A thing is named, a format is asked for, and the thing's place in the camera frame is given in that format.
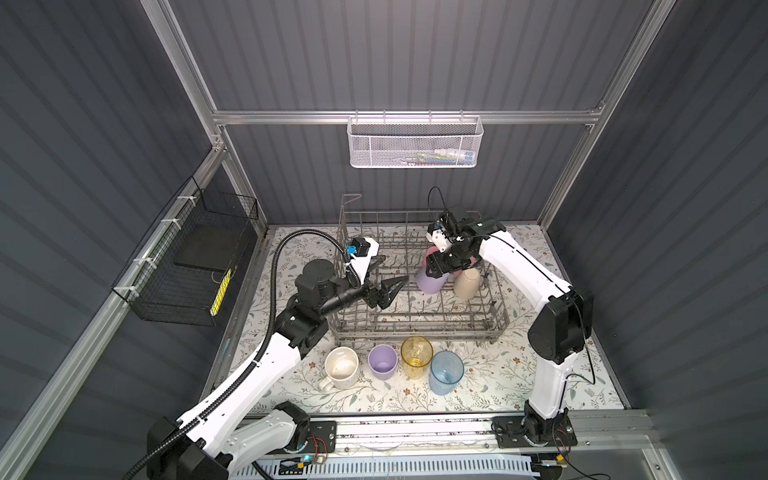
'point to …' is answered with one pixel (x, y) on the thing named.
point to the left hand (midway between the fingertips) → (396, 267)
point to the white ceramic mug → (341, 369)
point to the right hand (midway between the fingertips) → (440, 270)
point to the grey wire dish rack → (459, 306)
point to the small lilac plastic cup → (383, 361)
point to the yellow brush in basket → (221, 293)
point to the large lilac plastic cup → (430, 285)
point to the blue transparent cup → (446, 370)
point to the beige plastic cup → (466, 283)
